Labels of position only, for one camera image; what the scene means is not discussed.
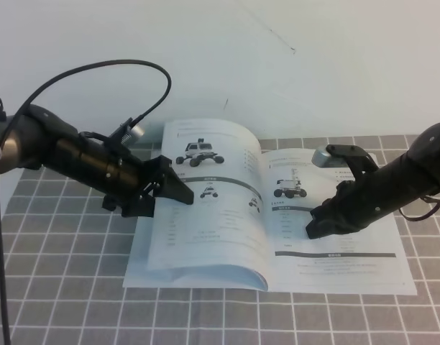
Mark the white robot catalogue book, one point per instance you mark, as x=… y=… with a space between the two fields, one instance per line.
x=246 y=227

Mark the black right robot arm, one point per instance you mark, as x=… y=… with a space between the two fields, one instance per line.
x=416 y=173

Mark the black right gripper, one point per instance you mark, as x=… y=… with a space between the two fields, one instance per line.
x=354 y=207

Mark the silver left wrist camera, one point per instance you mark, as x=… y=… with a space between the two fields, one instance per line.
x=125 y=136

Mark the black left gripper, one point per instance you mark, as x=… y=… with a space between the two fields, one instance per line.
x=125 y=180

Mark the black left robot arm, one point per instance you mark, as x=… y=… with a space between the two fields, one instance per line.
x=42 y=139

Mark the grey checked tablecloth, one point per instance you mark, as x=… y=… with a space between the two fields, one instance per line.
x=66 y=259

